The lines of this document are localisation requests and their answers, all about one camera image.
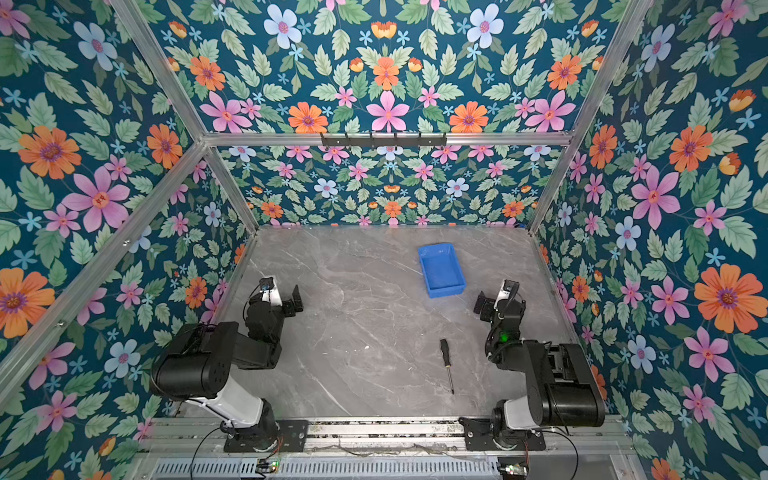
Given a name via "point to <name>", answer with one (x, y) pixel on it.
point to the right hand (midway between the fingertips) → (498, 294)
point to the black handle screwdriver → (445, 349)
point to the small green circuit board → (267, 465)
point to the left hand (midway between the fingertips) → (281, 280)
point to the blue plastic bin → (442, 270)
